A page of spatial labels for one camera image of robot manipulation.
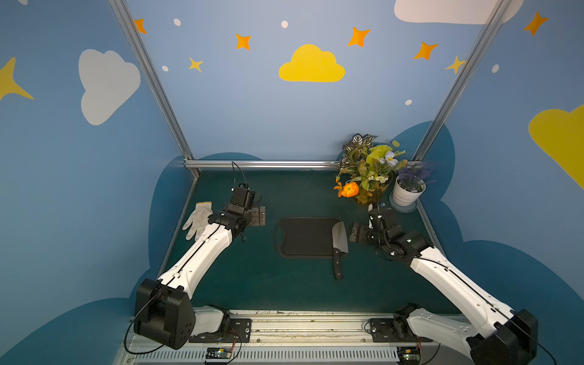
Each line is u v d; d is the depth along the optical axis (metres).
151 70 0.82
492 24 0.72
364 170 0.91
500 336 0.38
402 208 1.07
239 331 0.74
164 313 0.40
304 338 0.73
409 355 0.72
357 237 0.72
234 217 0.58
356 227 0.73
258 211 0.76
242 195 0.63
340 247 0.93
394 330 0.68
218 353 0.72
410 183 0.99
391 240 0.58
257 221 0.76
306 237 0.98
